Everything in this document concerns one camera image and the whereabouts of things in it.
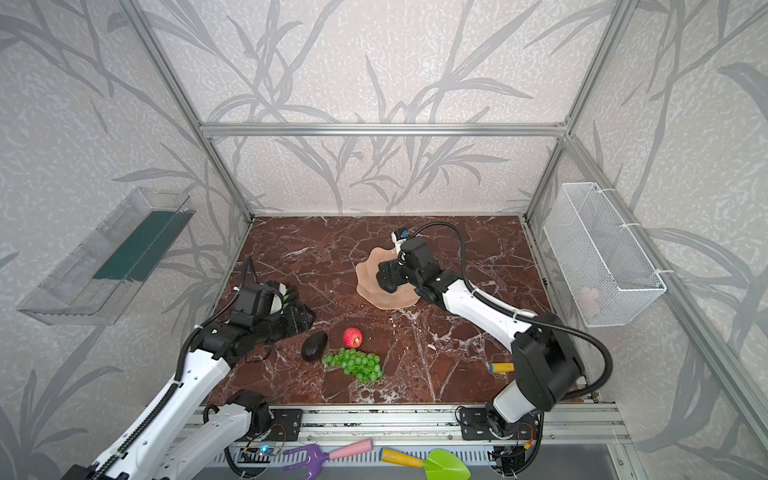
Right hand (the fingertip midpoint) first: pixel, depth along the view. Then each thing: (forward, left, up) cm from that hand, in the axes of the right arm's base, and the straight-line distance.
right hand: (394, 253), depth 86 cm
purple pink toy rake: (-47, +18, -17) cm, 53 cm away
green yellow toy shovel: (-48, -11, -18) cm, 53 cm away
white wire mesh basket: (-20, -44, +17) cm, 51 cm away
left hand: (-16, +22, -4) cm, 28 cm away
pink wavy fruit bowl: (-4, -3, -17) cm, 18 cm away
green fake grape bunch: (-28, +8, -13) cm, 32 cm away
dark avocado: (-23, +22, -12) cm, 34 cm away
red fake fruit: (-20, +12, -14) cm, 27 cm away
